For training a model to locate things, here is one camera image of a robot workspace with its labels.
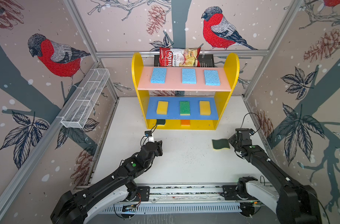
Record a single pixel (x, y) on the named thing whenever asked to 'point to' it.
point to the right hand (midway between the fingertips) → (232, 140)
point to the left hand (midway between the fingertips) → (160, 142)
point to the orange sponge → (185, 122)
